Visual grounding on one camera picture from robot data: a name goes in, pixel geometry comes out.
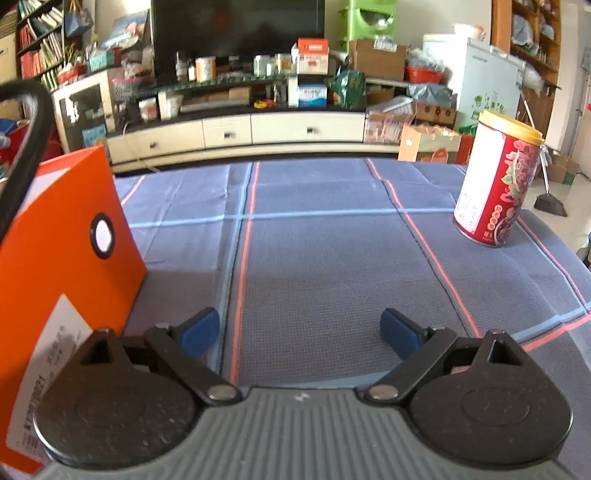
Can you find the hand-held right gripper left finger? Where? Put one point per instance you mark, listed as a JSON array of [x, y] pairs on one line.
[[201, 330]]

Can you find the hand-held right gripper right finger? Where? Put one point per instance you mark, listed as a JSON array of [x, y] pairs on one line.
[[399, 332]]

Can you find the orange cardboard box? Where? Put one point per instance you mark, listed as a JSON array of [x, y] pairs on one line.
[[60, 230]]

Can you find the blue checked cloth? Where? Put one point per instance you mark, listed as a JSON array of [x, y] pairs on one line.
[[323, 277]]

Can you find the red can with yellow lid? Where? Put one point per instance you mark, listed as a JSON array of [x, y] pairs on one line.
[[503, 184]]

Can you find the printed cardboard fruit carton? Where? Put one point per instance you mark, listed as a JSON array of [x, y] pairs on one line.
[[425, 143]]

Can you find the broom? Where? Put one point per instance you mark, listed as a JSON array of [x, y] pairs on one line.
[[551, 205]]

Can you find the clear bin of pink packets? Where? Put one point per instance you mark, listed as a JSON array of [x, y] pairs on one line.
[[385, 122]]

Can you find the cream television stand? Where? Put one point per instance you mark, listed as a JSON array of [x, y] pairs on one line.
[[304, 129]]

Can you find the white cup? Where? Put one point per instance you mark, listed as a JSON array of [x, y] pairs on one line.
[[147, 110]]

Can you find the white jug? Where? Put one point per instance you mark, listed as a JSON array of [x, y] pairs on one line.
[[170, 105]]

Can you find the green bag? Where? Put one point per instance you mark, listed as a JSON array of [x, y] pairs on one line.
[[348, 87]]

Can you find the blue and white tissue box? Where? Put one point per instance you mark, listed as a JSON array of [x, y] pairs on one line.
[[311, 96]]

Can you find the pink basket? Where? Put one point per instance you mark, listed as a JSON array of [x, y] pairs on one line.
[[127, 87]]

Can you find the white glass-door cabinet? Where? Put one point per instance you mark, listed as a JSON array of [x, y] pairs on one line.
[[106, 92]]

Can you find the red basket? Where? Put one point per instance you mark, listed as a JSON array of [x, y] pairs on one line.
[[422, 74]]

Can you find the cream canister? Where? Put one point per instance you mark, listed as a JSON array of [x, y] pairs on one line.
[[206, 69]]

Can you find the white chest freezer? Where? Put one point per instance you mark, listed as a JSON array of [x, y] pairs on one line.
[[489, 78]]

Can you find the brown cardboard box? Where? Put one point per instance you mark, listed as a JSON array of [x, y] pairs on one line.
[[374, 60]]

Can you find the white and orange box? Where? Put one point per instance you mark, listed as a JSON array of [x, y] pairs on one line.
[[313, 57]]

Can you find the black television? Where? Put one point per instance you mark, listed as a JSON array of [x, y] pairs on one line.
[[231, 27]]

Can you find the printed picture box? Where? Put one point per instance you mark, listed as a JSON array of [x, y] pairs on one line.
[[131, 27]]

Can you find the green plastic drawer unit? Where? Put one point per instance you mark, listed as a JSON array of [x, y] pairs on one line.
[[360, 23]]

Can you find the wooden shelf unit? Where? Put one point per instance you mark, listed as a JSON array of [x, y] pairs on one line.
[[501, 23]]

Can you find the dark bookshelf with books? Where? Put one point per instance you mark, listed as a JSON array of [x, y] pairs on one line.
[[41, 46]]

